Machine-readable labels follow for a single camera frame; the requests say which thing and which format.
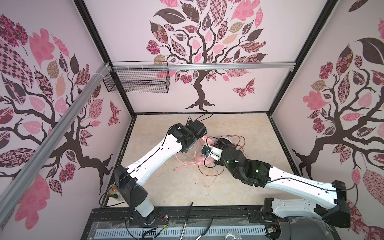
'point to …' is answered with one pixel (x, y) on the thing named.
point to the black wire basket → (139, 77)
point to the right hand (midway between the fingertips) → (218, 140)
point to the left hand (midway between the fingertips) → (175, 142)
